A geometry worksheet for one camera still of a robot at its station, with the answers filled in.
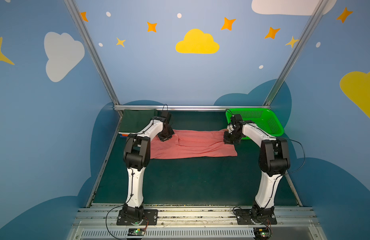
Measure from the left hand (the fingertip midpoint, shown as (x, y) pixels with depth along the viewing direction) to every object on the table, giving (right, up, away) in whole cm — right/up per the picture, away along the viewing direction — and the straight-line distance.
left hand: (172, 136), depth 102 cm
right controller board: (+47, -45, -30) cm, 72 cm away
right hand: (+37, -2, -3) cm, 37 cm away
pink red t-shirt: (+16, -5, +1) cm, 16 cm away
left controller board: (-15, -44, -31) cm, 56 cm away
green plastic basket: (+72, +14, +14) cm, 74 cm away
